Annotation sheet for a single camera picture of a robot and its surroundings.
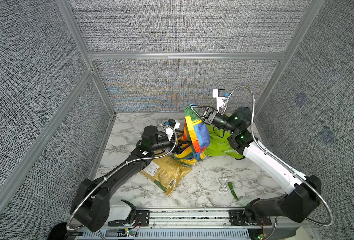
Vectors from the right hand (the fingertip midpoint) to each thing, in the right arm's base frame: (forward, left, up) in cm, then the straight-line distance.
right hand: (190, 108), depth 61 cm
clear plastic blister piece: (-15, -20, -45) cm, 51 cm away
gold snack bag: (-11, +12, -37) cm, 40 cm away
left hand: (-2, +1, -17) cm, 17 cm away
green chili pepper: (-16, -24, -45) cm, 53 cm away
